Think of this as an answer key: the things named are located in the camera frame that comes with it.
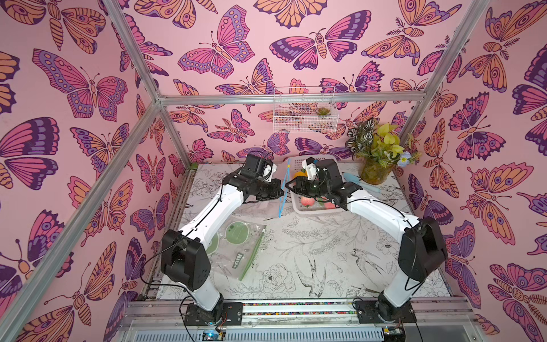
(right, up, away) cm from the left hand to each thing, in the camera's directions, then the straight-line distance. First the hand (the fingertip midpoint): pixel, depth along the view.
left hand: (287, 191), depth 81 cm
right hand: (+1, +3, +2) cm, 4 cm away
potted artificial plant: (+42, +18, +14) cm, 47 cm away
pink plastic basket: (+4, +10, +2) cm, 11 cm away
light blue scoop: (+38, +5, +32) cm, 50 cm away
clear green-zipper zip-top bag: (-23, -25, +8) cm, 35 cm away
